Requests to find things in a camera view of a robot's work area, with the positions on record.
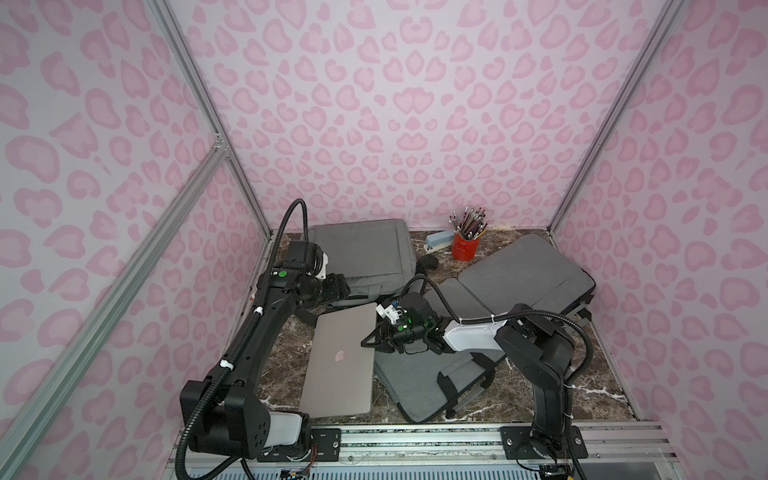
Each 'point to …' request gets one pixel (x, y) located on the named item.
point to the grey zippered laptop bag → (375, 257)
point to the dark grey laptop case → (528, 271)
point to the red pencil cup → (464, 250)
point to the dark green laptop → (339, 371)
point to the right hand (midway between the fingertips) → (367, 345)
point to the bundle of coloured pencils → (473, 224)
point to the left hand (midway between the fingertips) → (341, 290)
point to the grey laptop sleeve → (426, 383)
